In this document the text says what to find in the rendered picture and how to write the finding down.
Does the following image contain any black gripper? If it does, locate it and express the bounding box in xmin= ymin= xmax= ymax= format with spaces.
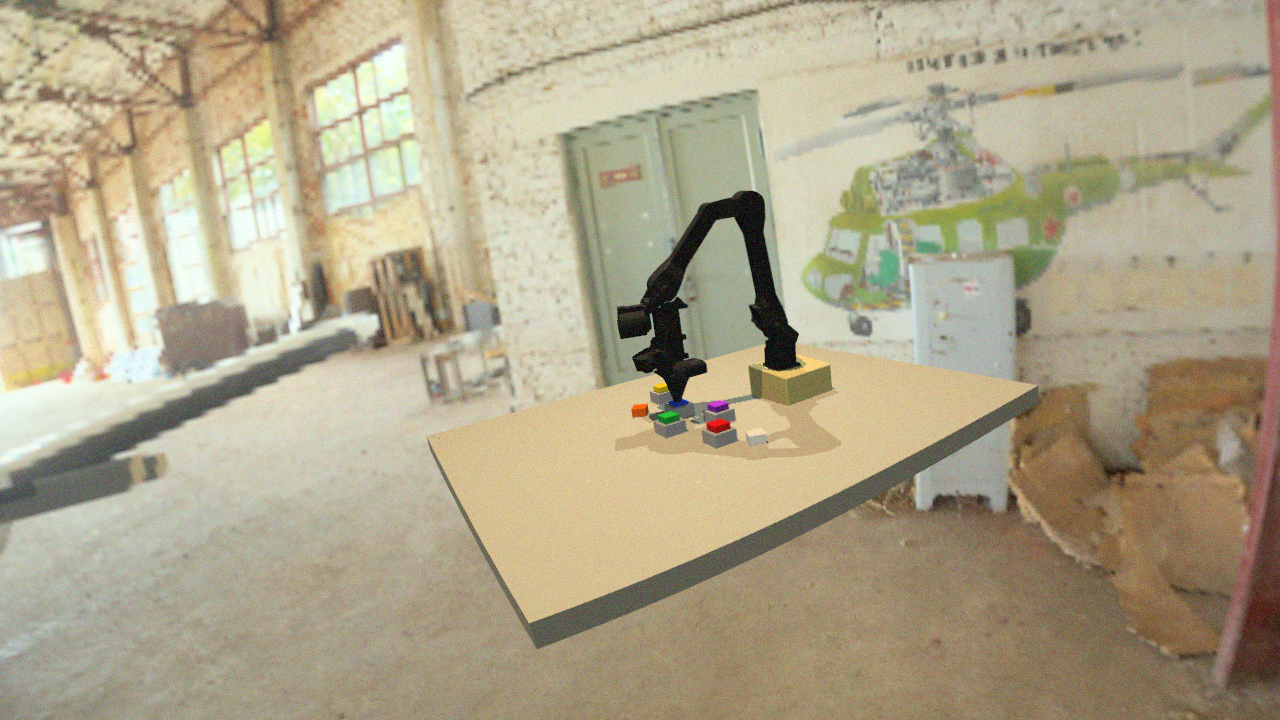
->
xmin=652 ymin=331 xmax=708 ymax=402

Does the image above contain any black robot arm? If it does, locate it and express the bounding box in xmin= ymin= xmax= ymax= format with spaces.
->
xmin=617 ymin=191 xmax=801 ymax=373

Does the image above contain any red button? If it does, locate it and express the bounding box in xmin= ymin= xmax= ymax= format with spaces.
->
xmin=701 ymin=418 xmax=739 ymax=448

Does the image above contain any green button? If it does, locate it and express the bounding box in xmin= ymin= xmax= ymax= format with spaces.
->
xmin=654 ymin=411 xmax=687 ymax=438

